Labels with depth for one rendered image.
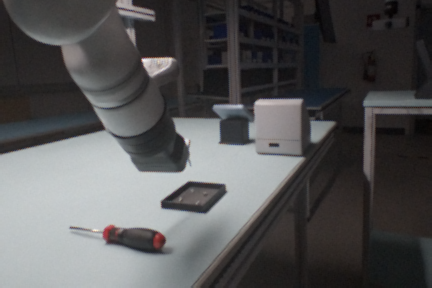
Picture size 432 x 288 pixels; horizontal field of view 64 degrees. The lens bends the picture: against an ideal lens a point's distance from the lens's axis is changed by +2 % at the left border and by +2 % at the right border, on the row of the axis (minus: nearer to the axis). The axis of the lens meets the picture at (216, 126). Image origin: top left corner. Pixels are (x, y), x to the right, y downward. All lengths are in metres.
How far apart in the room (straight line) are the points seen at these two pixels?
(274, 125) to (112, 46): 0.63
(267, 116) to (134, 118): 0.57
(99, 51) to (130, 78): 0.04
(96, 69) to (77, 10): 0.07
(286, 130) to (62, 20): 0.70
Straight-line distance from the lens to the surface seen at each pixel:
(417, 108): 1.50
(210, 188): 0.67
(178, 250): 0.47
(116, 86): 0.34
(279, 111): 0.89
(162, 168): 0.48
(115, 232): 0.50
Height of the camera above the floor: 1.23
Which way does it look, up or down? 9 degrees down
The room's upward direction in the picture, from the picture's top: 3 degrees counter-clockwise
